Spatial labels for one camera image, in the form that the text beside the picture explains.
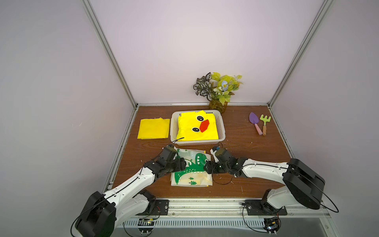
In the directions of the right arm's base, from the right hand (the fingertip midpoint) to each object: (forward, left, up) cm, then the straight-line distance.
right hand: (206, 165), depth 84 cm
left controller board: (-28, +31, -5) cm, 42 cm away
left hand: (0, +13, +2) cm, 13 cm away
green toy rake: (+39, -46, -4) cm, 60 cm away
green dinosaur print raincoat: (-5, +7, 0) cm, 8 cm away
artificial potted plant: (+45, -8, +20) cm, 50 cm away
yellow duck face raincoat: (+27, +6, +3) cm, 28 cm away
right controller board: (-26, -31, -5) cm, 41 cm away
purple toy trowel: (+39, -38, -4) cm, 54 cm away
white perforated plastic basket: (+26, -9, +5) cm, 28 cm away
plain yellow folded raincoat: (+29, +36, -4) cm, 47 cm away
